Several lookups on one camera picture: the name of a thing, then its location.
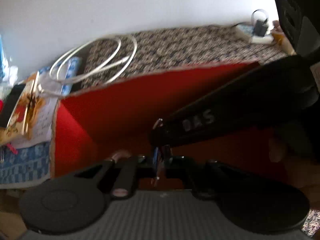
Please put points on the black power adapter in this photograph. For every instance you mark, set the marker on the black power adapter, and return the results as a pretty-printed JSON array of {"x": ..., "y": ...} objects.
[{"x": 260, "y": 28}]

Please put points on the black smartphone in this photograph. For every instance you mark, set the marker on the black smartphone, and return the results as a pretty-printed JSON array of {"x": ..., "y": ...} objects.
[{"x": 10, "y": 104}]

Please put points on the pink plush toy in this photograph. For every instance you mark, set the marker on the pink plush toy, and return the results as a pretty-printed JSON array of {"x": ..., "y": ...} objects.
[{"x": 281, "y": 39}]

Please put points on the red cardboard box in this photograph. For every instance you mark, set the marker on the red cardboard box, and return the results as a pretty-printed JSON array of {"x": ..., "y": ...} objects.
[{"x": 92, "y": 124}]

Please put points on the illustrated picture book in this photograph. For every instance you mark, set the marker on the illustrated picture book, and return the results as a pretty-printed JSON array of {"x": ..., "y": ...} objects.
[{"x": 23, "y": 115}]

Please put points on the red plush toy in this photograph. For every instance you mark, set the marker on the red plush toy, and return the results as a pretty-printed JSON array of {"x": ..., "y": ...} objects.
[{"x": 1, "y": 105}]

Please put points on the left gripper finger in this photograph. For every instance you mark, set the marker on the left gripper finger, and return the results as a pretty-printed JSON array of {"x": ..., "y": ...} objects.
[{"x": 118, "y": 160}]

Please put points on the white power strip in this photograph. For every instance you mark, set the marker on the white power strip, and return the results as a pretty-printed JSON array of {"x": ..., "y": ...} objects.
[{"x": 245, "y": 32}]

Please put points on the blue checkered cloth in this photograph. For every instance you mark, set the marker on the blue checkered cloth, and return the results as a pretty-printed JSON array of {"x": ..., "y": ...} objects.
[{"x": 31, "y": 165}]

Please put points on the patterned floral tablecloth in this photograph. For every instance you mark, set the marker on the patterned floral tablecloth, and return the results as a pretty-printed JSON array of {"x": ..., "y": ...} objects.
[{"x": 169, "y": 48}]

